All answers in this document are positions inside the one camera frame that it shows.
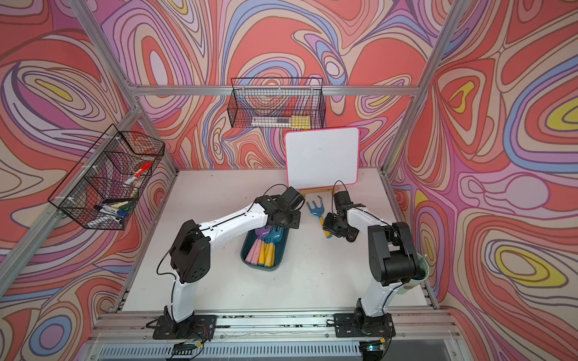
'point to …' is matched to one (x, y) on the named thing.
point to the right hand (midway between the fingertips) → (328, 234)
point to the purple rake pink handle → (254, 254)
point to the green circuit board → (184, 346)
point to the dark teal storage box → (248, 241)
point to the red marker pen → (142, 170)
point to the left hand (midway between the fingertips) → (298, 221)
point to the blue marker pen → (111, 210)
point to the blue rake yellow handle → (318, 210)
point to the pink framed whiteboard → (322, 158)
